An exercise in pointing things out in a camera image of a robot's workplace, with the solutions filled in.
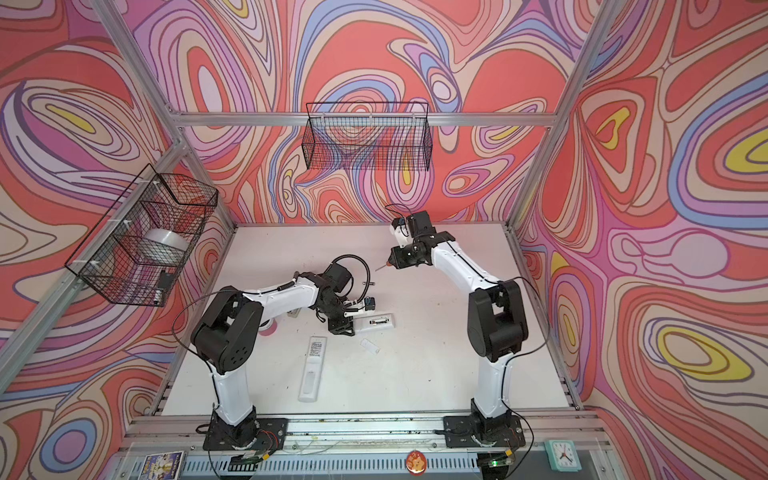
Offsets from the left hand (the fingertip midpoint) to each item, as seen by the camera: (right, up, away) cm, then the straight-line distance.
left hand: (353, 321), depth 93 cm
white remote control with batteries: (+6, 0, -3) cm, 7 cm away
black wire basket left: (-48, +24, -24) cm, 59 cm away
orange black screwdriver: (+11, +18, -2) cm, 22 cm away
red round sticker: (+18, -28, -24) cm, 41 cm away
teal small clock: (+52, -26, -24) cm, 63 cm away
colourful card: (-41, -28, -25) cm, 56 cm away
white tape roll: (-43, +23, -23) cm, 54 cm away
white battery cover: (+4, -6, -5) cm, 9 cm away
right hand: (+14, +18, 0) cm, 23 cm away
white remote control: (-10, -11, -11) cm, 19 cm away
